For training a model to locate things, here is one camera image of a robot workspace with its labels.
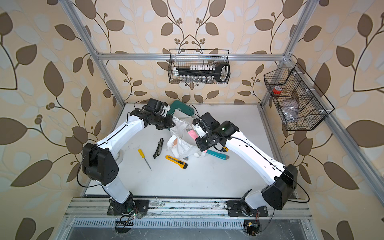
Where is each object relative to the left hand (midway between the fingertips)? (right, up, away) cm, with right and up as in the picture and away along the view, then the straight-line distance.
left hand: (173, 122), depth 85 cm
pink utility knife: (+12, -6, -9) cm, 16 cm away
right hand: (+16, -11, -9) cm, 21 cm away
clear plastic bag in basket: (+60, +5, -12) cm, 62 cm away
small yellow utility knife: (+33, -18, +11) cm, 39 cm away
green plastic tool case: (+1, +11, +28) cm, 30 cm away
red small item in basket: (+61, +19, +2) cm, 64 cm away
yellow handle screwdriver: (-20, -22, +7) cm, 30 cm away
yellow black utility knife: (+3, -25, +4) cm, 25 cm away
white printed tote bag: (+5, -12, -2) cm, 13 cm away
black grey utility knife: (-11, -17, +11) cm, 24 cm away
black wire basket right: (+66, +9, -12) cm, 67 cm away
